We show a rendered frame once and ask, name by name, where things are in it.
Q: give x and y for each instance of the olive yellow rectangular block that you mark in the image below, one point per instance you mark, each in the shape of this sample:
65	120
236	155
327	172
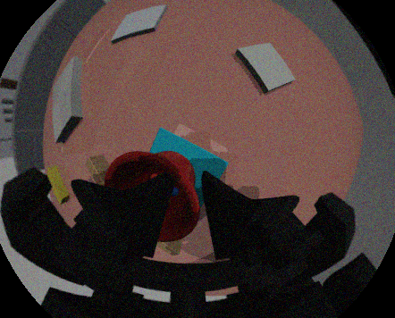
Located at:
61	192

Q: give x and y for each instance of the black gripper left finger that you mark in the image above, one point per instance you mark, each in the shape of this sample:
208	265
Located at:
142	208

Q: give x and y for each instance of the brown rectangular bar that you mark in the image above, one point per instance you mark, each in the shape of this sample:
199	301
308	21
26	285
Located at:
97	167

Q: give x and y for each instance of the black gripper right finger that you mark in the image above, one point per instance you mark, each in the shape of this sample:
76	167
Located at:
231	214

